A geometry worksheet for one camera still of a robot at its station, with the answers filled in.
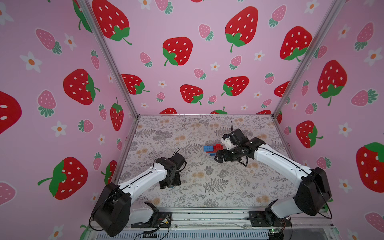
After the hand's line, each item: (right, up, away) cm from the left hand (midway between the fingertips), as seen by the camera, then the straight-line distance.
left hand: (175, 183), depth 83 cm
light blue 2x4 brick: (+20, +19, +10) cm, 29 cm away
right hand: (+27, +15, 0) cm, 31 cm away
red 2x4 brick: (+25, +19, +9) cm, 33 cm away
